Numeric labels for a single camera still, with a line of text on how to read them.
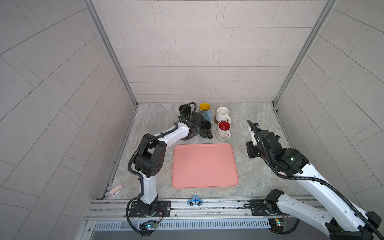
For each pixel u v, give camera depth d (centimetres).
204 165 86
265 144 48
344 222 39
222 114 100
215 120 105
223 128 99
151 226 64
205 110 99
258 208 71
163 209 71
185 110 81
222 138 96
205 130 93
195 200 72
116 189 74
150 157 48
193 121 72
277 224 68
